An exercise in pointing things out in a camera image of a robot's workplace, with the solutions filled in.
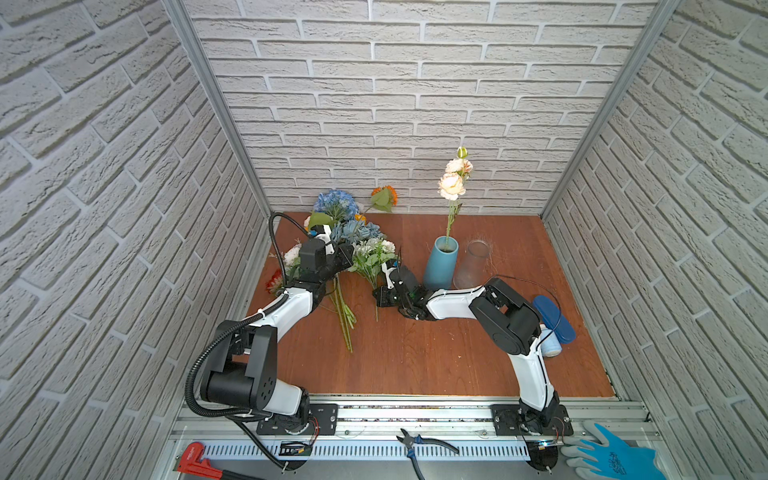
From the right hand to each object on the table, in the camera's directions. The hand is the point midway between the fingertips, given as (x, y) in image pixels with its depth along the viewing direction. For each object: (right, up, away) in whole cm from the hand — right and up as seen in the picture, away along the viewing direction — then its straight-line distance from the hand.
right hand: (371, 291), depth 95 cm
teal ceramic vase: (+21, +9, -8) cm, 25 cm away
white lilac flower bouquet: (-1, +11, -4) cm, 12 cm away
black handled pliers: (+12, -32, -25) cm, 42 cm away
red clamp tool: (-39, -35, -28) cm, 59 cm away
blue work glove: (+58, -35, -27) cm, 73 cm away
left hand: (-5, +16, -7) cm, 18 cm away
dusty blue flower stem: (-7, +20, +8) cm, 23 cm away
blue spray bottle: (+55, -9, -9) cm, 57 cm away
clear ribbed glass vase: (+32, +8, -6) cm, 33 cm away
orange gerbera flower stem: (+4, +33, +15) cm, 36 cm away
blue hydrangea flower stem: (-14, +30, +16) cm, 37 cm away
